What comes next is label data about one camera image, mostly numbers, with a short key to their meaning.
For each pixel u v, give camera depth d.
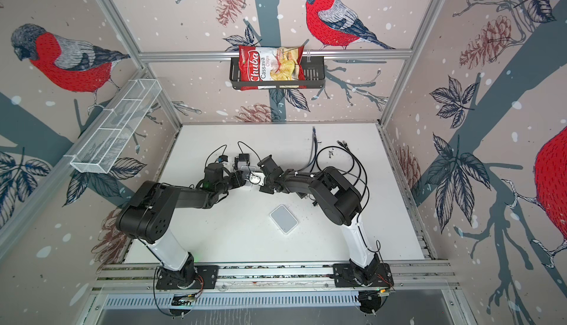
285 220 0.86
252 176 0.85
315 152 1.09
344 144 1.10
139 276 0.76
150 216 0.48
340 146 1.11
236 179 0.86
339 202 0.53
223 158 0.88
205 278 0.73
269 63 0.88
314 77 0.94
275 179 0.76
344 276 0.73
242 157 1.02
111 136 0.76
